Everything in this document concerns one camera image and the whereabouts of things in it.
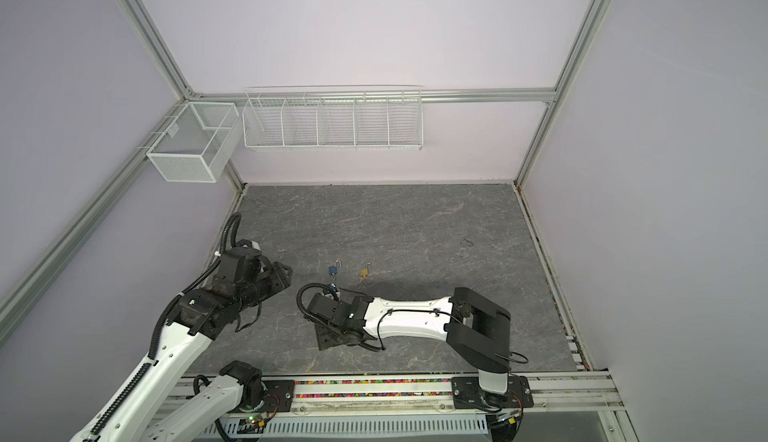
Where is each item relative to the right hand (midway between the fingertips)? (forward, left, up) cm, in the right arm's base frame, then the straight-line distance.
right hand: (325, 339), depth 78 cm
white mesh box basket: (+54, +46, +23) cm, 75 cm away
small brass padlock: (+22, -8, -5) cm, 24 cm away
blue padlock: (+23, +2, -5) cm, 24 cm away
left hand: (+11, +9, +13) cm, 19 cm away
